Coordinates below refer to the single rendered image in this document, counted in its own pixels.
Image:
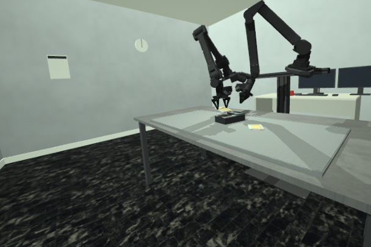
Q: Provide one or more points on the white gel cassette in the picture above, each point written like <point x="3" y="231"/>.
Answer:
<point x="224" y="109"/>

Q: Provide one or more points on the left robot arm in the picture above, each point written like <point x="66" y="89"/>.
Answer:
<point x="301" y="47"/>

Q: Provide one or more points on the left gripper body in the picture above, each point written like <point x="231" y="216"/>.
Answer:
<point x="247" y="89"/>

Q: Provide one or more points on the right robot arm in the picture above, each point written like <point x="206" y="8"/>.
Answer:
<point x="200" y="34"/>

